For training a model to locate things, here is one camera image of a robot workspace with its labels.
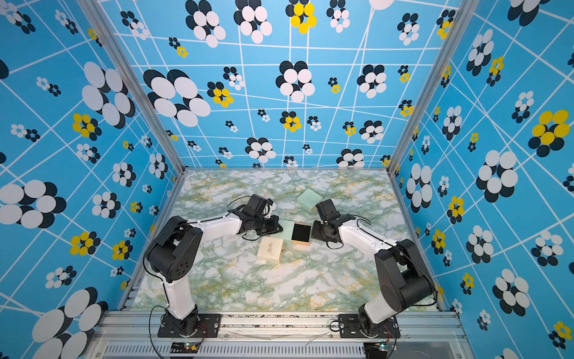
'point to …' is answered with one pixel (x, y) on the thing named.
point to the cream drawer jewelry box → (270, 249)
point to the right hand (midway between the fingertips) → (319, 232)
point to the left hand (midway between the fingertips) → (286, 227)
